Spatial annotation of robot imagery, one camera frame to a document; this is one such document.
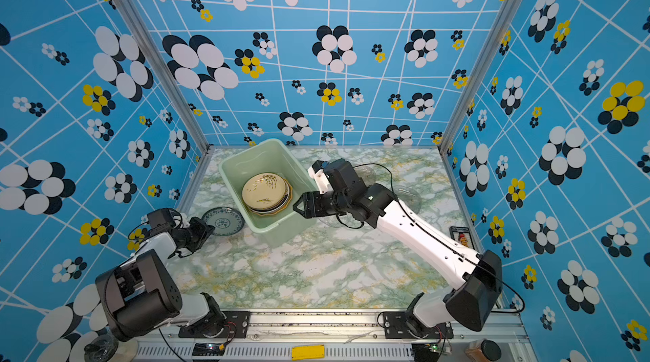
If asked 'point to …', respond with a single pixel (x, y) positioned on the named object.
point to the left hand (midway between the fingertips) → (215, 224)
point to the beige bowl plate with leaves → (264, 191)
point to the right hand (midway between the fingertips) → (305, 205)
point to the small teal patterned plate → (227, 221)
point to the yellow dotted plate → (283, 205)
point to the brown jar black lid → (482, 350)
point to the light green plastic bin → (275, 156)
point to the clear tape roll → (101, 349)
